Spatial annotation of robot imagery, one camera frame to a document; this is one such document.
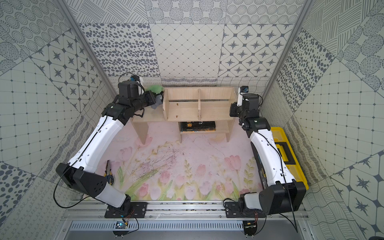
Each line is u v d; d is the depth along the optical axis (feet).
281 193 1.25
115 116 1.61
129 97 1.77
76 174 1.31
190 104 2.88
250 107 1.81
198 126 2.98
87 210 2.45
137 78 2.15
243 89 2.12
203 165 2.96
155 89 2.44
